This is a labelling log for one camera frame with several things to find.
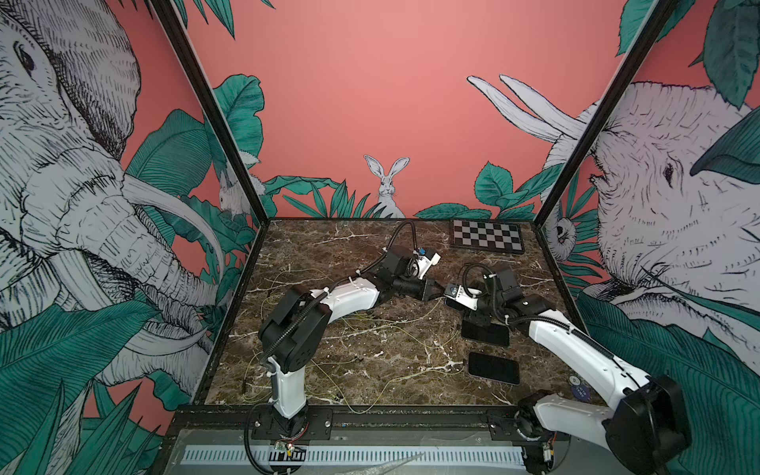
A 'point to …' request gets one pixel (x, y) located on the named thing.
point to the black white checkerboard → (487, 236)
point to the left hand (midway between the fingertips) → (450, 292)
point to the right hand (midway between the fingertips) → (464, 290)
